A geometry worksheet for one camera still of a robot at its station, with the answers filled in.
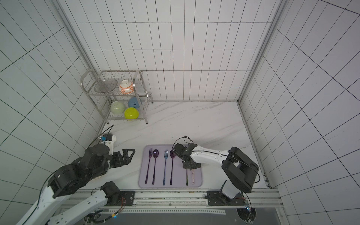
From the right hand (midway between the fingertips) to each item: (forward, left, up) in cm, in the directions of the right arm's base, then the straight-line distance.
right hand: (186, 167), depth 85 cm
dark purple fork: (+7, +24, +2) cm, 25 cm away
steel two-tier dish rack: (+32, +45, +29) cm, 62 cm away
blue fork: (+6, +14, +2) cm, 15 cm away
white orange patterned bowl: (+36, +40, +33) cm, 63 cm away
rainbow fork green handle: (-9, -1, +1) cm, 9 cm away
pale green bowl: (+37, +55, +11) cm, 67 cm away
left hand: (-4, +30, +22) cm, 38 cm away
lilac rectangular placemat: (-1, +16, +1) cm, 16 cm away
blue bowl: (+45, +45, +10) cm, 64 cm away
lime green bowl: (+33, +43, +10) cm, 55 cm away
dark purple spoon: (+6, +20, +3) cm, 21 cm away
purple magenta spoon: (+6, +9, +2) cm, 11 cm away
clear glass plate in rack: (+41, +55, +29) cm, 75 cm away
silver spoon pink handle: (-6, -4, +2) cm, 7 cm away
